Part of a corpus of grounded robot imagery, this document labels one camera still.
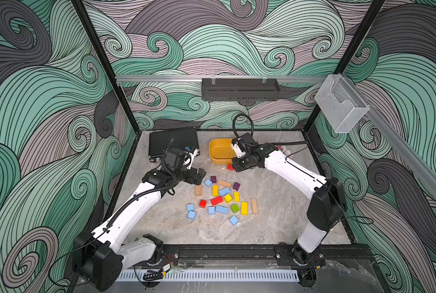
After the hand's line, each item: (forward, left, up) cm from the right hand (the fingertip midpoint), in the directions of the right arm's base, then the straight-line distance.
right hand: (233, 166), depth 85 cm
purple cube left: (-1, +10, -12) cm, 15 cm away
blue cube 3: (-19, +20, -12) cm, 30 cm away
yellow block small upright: (-9, -2, -14) cm, 17 cm away
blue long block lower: (-16, +6, -13) cm, 22 cm away
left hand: (-5, +17, +6) cm, 19 cm away
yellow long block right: (-15, -5, -13) cm, 21 cm away
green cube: (-15, 0, -13) cm, 20 cm away
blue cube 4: (-17, +11, -12) cm, 24 cm away
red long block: (-11, +8, -13) cm, 19 cm away
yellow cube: (-11, +3, -12) cm, 17 cm away
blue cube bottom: (-21, +1, -13) cm, 25 cm away
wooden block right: (-14, -10, -15) cm, 23 cm away
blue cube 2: (-15, +21, -13) cm, 29 cm away
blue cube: (-3, +13, -12) cm, 18 cm away
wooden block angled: (-1, +7, -13) cm, 15 cm away
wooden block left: (-7, +18, -12) cm, 22 cm away
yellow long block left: (-6, +9, -14) cm, 18 cm away
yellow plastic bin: (+21, +6, -16) cm, 27 cm away
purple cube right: (-4, -2, -13) cm, 14 cm away
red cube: (-13, +15, -12) cm, 24 cm away
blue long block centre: (-6, +4, -14) cm, 16 cm away
